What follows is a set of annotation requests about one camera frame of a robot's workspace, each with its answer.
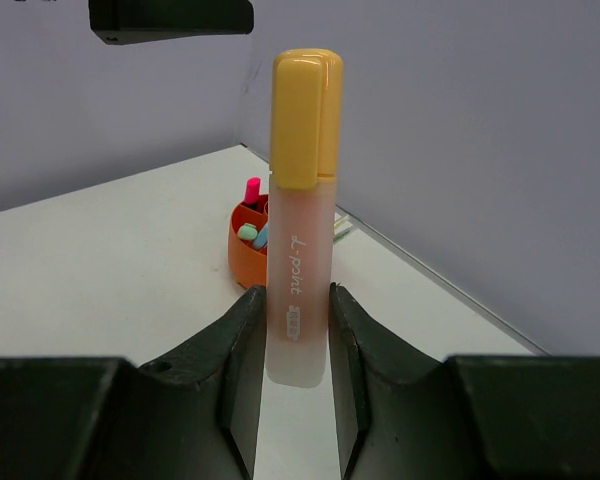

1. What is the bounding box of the orange round desk organizer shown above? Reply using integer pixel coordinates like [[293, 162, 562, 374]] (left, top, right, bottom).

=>
[[227, 194, 268, 289]]

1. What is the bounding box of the small orange cap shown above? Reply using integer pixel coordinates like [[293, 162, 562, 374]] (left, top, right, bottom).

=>
[[270, 48, 344, 190]]

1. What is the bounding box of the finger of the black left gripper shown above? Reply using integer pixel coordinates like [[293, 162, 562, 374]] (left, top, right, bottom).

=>
[[88, 0, 254, 45]]

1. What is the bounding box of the light blue cap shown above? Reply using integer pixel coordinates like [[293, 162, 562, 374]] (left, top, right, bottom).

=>
[[252, 224, 268, 250]]

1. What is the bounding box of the yellow thin pen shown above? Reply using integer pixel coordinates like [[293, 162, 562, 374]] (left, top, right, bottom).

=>
[[333, 214, 355, 244]]

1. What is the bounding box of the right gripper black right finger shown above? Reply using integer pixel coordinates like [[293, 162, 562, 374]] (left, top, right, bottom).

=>
[[329, 284, 600, 479]]

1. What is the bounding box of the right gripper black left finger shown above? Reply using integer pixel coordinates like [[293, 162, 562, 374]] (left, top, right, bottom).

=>
[[0, 286, 266, 479]]

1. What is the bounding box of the pink-capped black highlighter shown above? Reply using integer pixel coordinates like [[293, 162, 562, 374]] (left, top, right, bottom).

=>
[[243, 177, 261, 209]]

